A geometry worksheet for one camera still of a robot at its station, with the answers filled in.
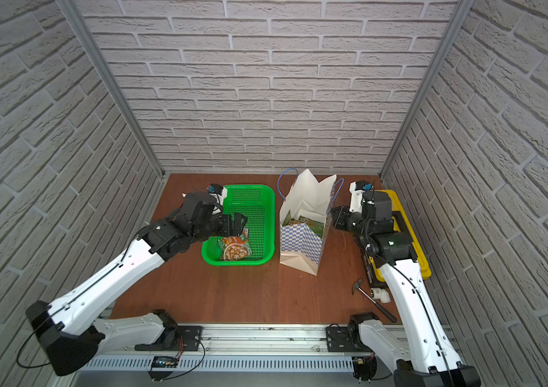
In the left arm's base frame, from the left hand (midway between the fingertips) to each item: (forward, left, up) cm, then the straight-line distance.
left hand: (233, 210), depth 74 cm
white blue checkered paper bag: (-6, -22, -13) cm, 26 cm away
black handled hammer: (-15, -44, -25) cm, 52 cm away
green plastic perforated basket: (+20, -5, -22) cm, 30 cm away
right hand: (-1, -32, +2) cm, 33 cm away
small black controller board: (-37, +20, -29) cm, 51 cm away
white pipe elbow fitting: (-19, -51, -23) cm, 59 cm away
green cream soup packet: (-1, +2, -24) cm, 24 cm away
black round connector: (-39, -41, -27) cm, 63 cm away
